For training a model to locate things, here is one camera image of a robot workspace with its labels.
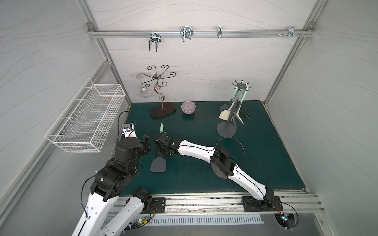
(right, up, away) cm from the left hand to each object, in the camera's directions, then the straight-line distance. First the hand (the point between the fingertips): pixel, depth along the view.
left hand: (138, 137), depth 64 cm
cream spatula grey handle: (+45, +10, +29) cm, 54 cm away
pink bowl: (+21, +16, +47) cm, 54 cm away
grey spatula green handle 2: (+45, +15, +32) cm, 57 cm away
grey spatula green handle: (+4, -20, +22) cm, 30 cm away
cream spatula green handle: (+52, +21, +12) cm, 57 cm away
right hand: (+1, -14, +27) cm, 30 cm away
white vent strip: (+25, -41, +6) cm, 49 cm away
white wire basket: (-27, +6, +5) cm, 28 cm away
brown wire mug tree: (+3, +14, +50) cm, 52 cm away
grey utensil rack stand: (+48, 0, +39) cm, 62 cm away
